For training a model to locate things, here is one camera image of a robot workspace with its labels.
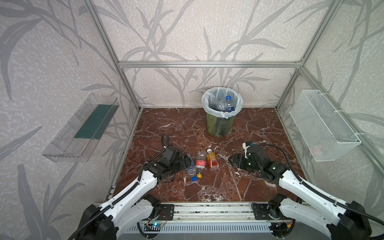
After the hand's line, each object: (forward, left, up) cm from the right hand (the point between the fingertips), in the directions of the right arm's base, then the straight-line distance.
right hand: (232, 156), depth 81 cm
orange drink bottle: (+1, +11, -7) cm, 13 cm away
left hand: (-1, +24, -2) cm, 24 cm away
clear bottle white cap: (+30, +6, +10) cm, 32 cm away
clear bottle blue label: (+31, -1, +6) cm, 32 cm away
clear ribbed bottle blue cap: (-5, +23, -8) cm, 25 cm away
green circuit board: (-30, +38, -11) cm, 50 cm away
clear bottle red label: (0, +18, -7) cm, 19 cm away
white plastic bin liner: (+40, +5, +11) cm, 42 cm away
